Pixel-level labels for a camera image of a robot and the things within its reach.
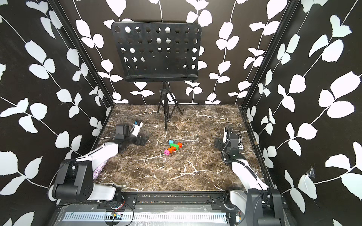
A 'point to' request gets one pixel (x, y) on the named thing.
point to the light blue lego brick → (170, 141)
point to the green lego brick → (174, 145)
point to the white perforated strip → (146, 216)
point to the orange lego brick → (170, 149)
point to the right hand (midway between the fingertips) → (223, 135)
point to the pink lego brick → (167, 152)
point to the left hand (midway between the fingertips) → (143, 133)
